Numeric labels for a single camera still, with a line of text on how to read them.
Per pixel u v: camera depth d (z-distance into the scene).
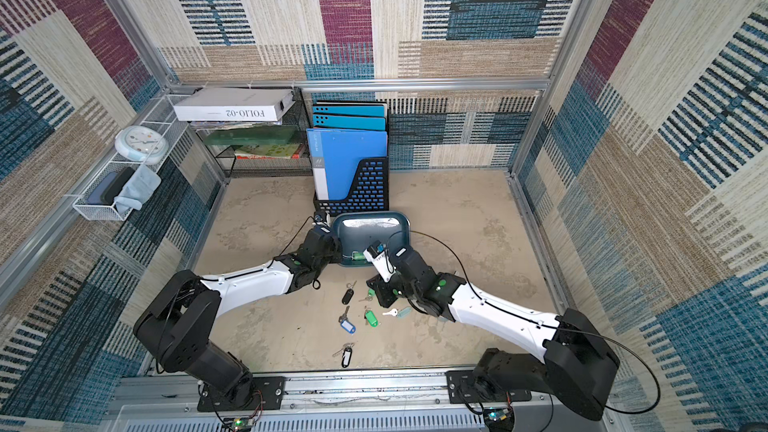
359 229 0.99
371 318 0.85
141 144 0.75
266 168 1.23
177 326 0.45
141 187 0.69
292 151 1.01
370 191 0.97
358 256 0.97
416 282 0.60
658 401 0.37
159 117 0.86
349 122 0.96
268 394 0.73
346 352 0.79
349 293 0.89
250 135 0.99
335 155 0.92
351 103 1.02
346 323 0.85
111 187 0.65
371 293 0.89
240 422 0.71
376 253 0.70
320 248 0.71
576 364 0.41
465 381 0.75
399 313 0.85
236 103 0.81
